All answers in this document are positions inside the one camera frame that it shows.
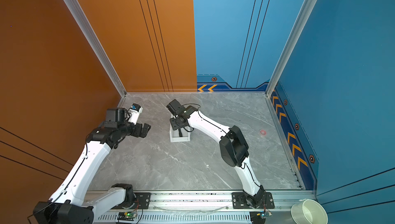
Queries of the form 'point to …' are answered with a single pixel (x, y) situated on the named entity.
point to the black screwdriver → (180, 134)
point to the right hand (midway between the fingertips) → (177, 123)
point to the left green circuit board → (130, 215)
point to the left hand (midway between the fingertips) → (142, 121)
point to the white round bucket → (308, 211)
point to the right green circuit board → (264, 214)
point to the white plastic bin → (175, 135)
